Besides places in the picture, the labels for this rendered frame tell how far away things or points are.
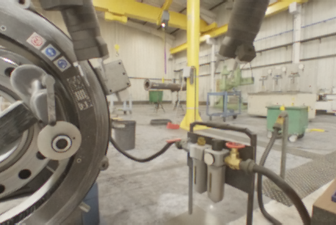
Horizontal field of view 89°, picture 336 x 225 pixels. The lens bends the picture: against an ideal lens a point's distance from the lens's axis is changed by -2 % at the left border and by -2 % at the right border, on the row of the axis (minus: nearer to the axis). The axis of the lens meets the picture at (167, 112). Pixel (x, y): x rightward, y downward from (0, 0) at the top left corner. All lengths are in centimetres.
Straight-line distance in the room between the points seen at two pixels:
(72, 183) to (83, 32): 44
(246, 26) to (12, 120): 60
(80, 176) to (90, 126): 16
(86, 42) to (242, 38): 37
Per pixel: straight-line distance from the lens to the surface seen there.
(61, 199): 67
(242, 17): 47
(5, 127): 58
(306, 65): 661
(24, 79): 64
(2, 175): 77
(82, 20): 47
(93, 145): 63
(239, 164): 76
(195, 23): 427
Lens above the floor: 69
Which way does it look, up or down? 5 degrees down
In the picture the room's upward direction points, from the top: straight up
